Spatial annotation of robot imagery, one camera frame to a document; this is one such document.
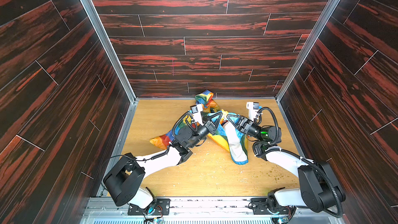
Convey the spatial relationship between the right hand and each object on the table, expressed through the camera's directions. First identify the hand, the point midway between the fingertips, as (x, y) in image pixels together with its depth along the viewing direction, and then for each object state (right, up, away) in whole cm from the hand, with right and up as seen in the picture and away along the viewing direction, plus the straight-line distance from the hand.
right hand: (229, 115), depth 67 cm
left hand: (-3, 0, -1) cm, 3 cm away
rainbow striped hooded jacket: (+2, -9, +9) cm, 13 cm away
